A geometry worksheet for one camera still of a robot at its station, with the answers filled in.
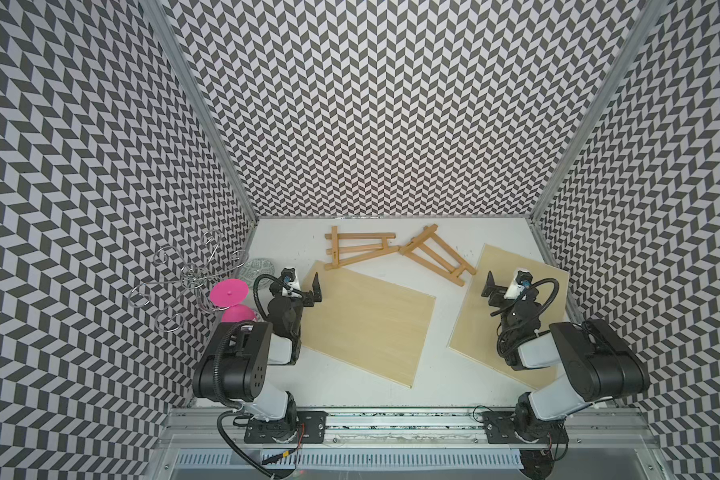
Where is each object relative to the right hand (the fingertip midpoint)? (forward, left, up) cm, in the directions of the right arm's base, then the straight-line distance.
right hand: (504, 277), depth 89 cm
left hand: (+2, +62, 0) cm, 62 cm away
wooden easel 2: (+21, +20, -11) cm, 31 cm away
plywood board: (-9, +42, -11) cm, 44 cm away
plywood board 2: (-13, +8, -11) cm, 19 cm away
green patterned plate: (+8, +80, -5) cm, 81 cm away
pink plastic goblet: (-17, +70, +22) cm, 75 cm away
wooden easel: (+15, +48, -3) cm, 50 cm away
